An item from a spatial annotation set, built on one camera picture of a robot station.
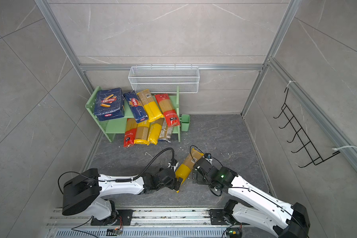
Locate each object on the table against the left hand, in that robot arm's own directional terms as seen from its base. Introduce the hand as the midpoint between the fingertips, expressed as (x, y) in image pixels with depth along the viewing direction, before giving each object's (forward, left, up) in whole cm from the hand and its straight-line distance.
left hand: (179, 175), depth 83 cm
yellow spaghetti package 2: (+24, +15, +11) cm, 30 cm away
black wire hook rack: (-6, -56, +28) cm, 63 cm away
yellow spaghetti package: (+5, -4, -2) cm, 6 cm away
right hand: (-3, -12, +5) cm, 14 cm away
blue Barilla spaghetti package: (+30, +23, +26) cm, 46 cm away
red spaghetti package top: (+22, +4, +25) cm, 34 cm away
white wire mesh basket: (+58, +8, +25) cm, 64 cm away
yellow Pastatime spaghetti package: (+24, +22, +10) cm, 34 cm away
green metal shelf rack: (+32, +40, +8) cm, 51 cm away
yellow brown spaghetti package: (+28, +14, +25) cm, 40 cm away
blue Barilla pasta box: (+31, +38, +28) cm, 56 cm away
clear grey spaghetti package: (+24, +8, +10) cm, 27 cm away
